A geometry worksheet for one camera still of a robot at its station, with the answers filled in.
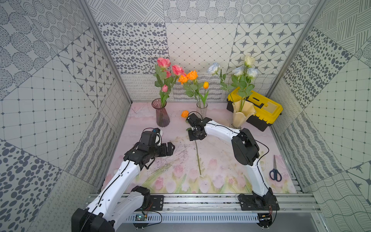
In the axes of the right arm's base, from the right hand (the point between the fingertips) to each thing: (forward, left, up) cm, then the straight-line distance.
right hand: (194, 138), depth 97 cm
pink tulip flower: (+17, +19, +24) cm, 35 cm away
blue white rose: (+20, -33, +28) cm, 48 cm away
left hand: (-12, +15, +13) cm, 23 cm away
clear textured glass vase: (+16, -5, +11) cm, 20 cm away
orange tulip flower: (+20, -7, +29) cm, 36 cm away
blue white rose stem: (+25, -29, +29) cm, 48 cm away
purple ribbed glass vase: (+12, +22, +6) cm, 26 cm away
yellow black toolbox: (+15, -49, +14) cm, 53 cm away
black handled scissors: (-22, -48, -3) cm, 53 cm away
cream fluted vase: (+7, -29, +13) cm, 33 cm away
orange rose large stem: (+21, +6, +33) cm, 39 cm away
